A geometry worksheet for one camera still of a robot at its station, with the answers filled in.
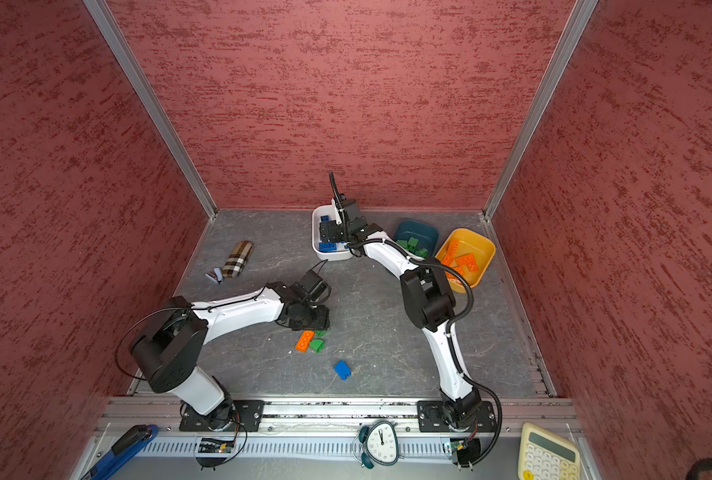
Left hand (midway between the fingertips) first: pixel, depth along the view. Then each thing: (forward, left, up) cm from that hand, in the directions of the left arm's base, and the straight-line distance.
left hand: (319, 329), depth 88 cm
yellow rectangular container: (+35, -51, +1) cm, 61 cm away
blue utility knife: (-30, +42, +2) cm, 52 cm away
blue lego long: (+31, 0, +1) cm, 31 cm away
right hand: (+31, -2, +11) cm, 33 cm away
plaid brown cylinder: (+25, +32, +1) cm, 40 cm away
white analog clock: (-28, -18, +3) cm, 34 cm away
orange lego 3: (+28, -44, -1) cm, 52 cm away
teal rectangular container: (+39, -37, 0) cm, 54 cm away
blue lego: (+46, +3, 0) cm, 46 cm away
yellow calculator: (-30, -57, +1) cm, 64 cm away
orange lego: (-2, +4, -2) cm, 5 cm away
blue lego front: (-11, -8, -3) cm, 13 cm away
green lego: (-5, 0, 0) cm, 5 cm away
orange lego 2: (+26, -50, +1) cm, 57 cm away
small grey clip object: (+19, +38, 0) cm, 42 cm away
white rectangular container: (+26, -6, +4) cm, 27 cm away
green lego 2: (-1, -1, 0) cm, 2 cm away
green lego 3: (+30, -30, +4) cm, 43 cm away
